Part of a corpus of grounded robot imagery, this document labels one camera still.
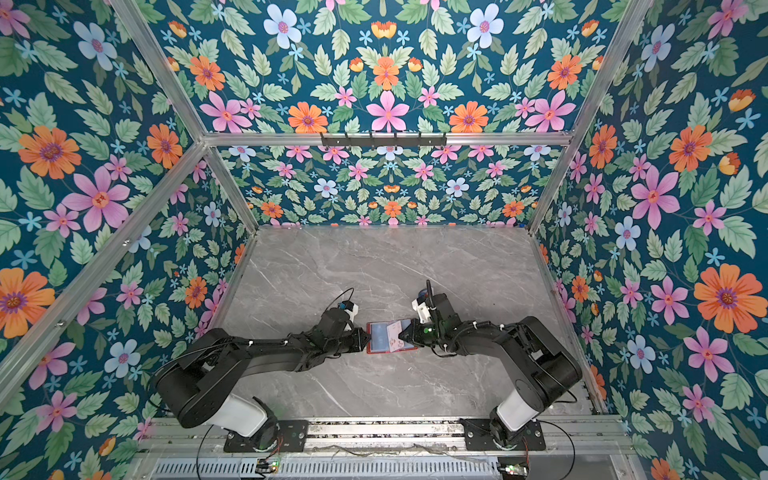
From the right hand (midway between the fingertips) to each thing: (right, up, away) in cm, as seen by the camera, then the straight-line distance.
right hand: (398, 334), depth 88 cm
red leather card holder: (-4, -2, +3) cm, 6 cm away
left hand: (-7, 0, 0) cm, 7 cm away
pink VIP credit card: (-2, 0, +2) cm, 3 cm away
